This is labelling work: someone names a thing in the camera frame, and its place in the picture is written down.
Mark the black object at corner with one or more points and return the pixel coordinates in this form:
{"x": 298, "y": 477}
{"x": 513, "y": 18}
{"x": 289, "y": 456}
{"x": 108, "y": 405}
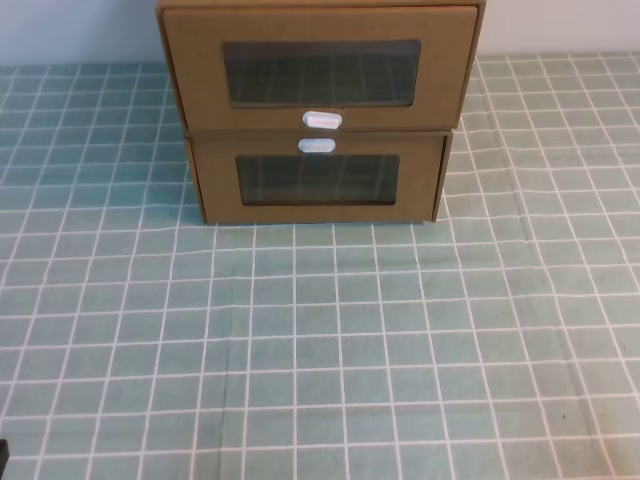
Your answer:
{"x": 4, "y": 451}

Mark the lower brown cardboard shoebox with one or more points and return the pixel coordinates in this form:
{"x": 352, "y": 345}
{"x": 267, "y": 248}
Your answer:
{"x": 262, "y": 177}

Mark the white drawer handle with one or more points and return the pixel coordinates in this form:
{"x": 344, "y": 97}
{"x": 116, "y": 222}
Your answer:
{"x": 316, "y": 145}
{"x": 322, "y": 120}

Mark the brown cardboard shoebox drawer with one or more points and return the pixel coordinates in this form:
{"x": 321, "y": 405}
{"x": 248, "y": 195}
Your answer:
{"x": 260, "y": 65}

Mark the cyan checkered tablecloth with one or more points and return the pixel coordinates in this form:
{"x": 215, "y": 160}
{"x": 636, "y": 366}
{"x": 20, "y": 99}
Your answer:
{"x": 499, "y": 342}

